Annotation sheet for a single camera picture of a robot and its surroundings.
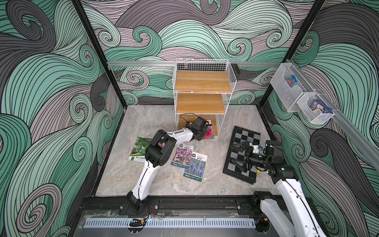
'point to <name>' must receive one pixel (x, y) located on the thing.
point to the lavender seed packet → (195, 169)
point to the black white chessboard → (241, 135)
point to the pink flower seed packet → (182, 155)
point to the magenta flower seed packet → (209, 134)
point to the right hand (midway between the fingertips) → (232, 153)
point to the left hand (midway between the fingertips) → (207, 128)
